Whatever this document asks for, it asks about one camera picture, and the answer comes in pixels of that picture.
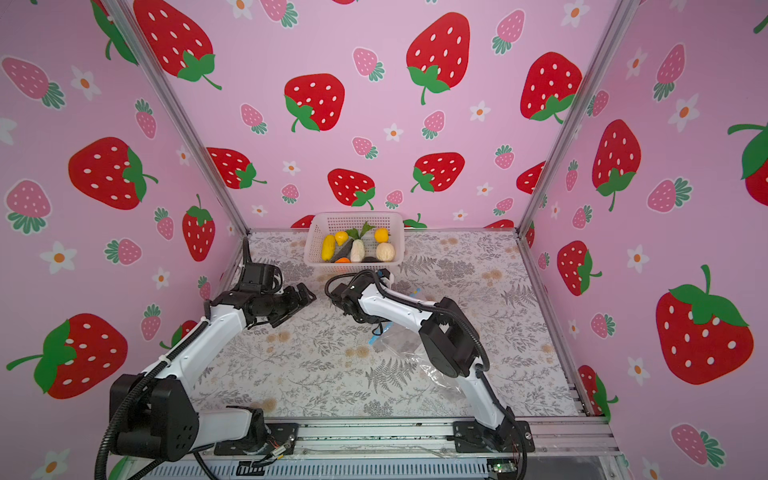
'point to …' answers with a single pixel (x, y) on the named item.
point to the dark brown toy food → (344, 251)
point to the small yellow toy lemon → (341, 237)
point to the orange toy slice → (343, 260)
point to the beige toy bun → (385, 252)
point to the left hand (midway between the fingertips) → (306, 301)
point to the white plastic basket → (320, 224)
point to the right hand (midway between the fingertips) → (395, 311)
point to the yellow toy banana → (328, 247)
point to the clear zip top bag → (406, 342)
